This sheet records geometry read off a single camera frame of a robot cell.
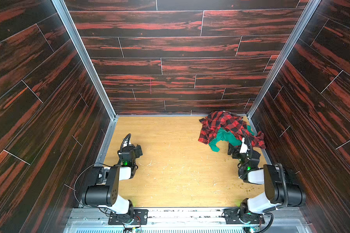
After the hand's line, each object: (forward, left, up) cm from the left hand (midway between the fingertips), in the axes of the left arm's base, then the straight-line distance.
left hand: (131, 146), depth 94 cm
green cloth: (+8, -66, +1) cm, 66 cm away
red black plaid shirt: (+19, -56, +5) cm, 60 cm away
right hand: (+1, -71, +3) cm, 71 cm away
